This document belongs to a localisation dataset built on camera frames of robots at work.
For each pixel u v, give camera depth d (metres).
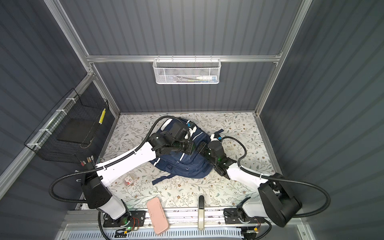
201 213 0.72
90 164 0.45
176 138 0.58
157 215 0.72
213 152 0.65
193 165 0.81
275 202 0.42
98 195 0.50
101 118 0.83
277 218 0.41
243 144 0.79
